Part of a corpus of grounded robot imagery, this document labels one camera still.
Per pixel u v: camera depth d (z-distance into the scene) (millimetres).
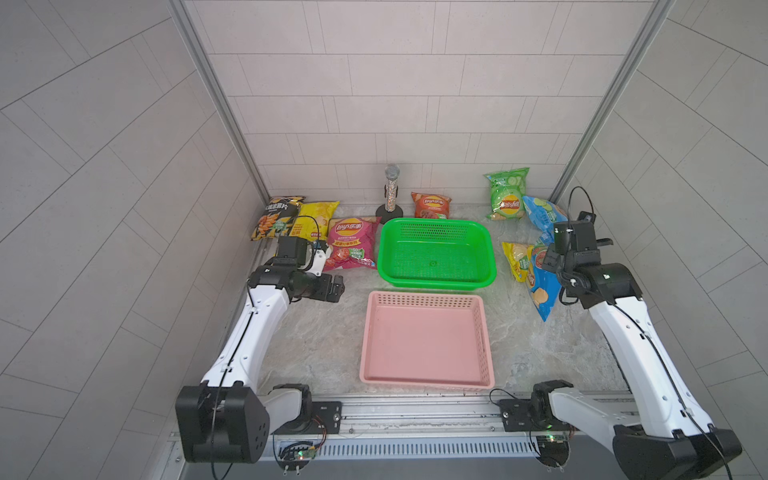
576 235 508
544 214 998
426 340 846
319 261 717
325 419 708
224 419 370
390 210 1071
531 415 697
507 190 1063
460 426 708
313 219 1055
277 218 1039
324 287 691
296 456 652
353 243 958
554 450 679
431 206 1082
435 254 1022
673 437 358
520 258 949
